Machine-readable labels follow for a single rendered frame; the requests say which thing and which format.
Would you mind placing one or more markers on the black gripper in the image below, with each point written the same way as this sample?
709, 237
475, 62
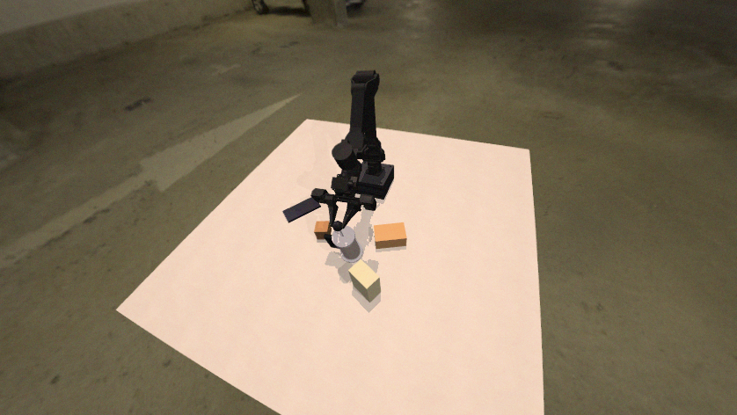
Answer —
353, 203

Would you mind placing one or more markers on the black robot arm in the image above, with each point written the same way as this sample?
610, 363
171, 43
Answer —
361, 141

